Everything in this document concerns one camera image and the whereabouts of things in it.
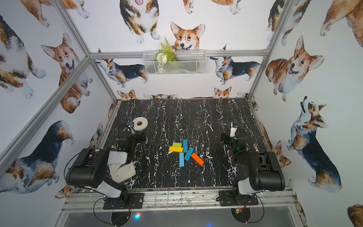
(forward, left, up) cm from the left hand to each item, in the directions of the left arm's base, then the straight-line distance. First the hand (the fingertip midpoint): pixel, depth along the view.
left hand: (137, 127), depth 94 cm
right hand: (-3, -60, 0) cm, 61 cm away
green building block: (-10, -26, -6) cm, 29 cm away
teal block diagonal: (-16, -34, -7) cm, 39 cm away
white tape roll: (+9, +3, -9) cm, 13 cm away
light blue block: (-22, -30, -6) cm, 37 cm away
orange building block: (-20, -39, -7) cm, 44 cm away
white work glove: (-26, +6, -9) cm, 28 cm away
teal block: (-11, -32, -6) cm, 34 cm away
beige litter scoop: (-13, -78, -7) cm, 80 cm away
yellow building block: (-13, -26, -8) cm, 30 cm away
